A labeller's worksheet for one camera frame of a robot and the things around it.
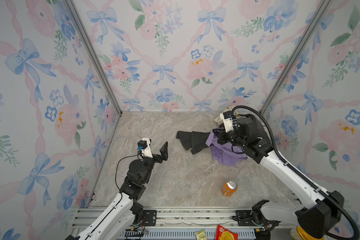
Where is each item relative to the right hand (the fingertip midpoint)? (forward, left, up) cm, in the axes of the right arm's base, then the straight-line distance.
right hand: (213, 129), depth 75 cm
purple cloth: (-5, -8, -15) cm, 18 cm away
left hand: (-6, +27, -2) cm, 28 cm away
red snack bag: (-41, -4, -26) cm, 49 cm away
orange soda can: (-23, -8, -17) cm, 29 cm away
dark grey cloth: (+9, +7, -24) cm, 26 cm away
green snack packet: (-42, +7, -26) cm, 50 cm away
